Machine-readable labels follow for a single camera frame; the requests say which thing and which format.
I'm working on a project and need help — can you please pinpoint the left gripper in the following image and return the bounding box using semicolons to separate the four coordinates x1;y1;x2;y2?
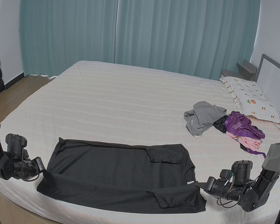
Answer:
19;155;47;182

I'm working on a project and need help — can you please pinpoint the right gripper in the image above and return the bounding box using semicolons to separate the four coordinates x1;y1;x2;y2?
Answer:
194;175;227;198

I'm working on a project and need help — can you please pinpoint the black T-shirt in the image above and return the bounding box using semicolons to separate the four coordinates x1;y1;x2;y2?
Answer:
35;126;214;223

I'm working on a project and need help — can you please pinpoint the pile of clothes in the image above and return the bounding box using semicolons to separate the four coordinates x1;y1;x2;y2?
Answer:
210;108;272;159

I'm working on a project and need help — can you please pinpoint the bed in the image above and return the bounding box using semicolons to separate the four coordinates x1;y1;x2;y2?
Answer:
0;19;280;224

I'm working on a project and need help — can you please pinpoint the grey garment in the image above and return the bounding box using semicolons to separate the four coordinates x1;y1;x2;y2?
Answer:
181;98;228;142

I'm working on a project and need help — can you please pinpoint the white printed pillow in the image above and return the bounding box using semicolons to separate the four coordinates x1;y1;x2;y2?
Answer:
215;75;280;124

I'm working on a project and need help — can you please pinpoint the grey bedside table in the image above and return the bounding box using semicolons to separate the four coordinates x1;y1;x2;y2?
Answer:
220;56;258;82

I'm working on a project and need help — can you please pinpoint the blue-green curtain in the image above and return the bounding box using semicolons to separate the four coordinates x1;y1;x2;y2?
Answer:
10;0;123;88
110;0;261;85

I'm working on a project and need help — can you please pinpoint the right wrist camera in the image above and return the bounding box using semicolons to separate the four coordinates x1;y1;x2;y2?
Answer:
218;169;233;183

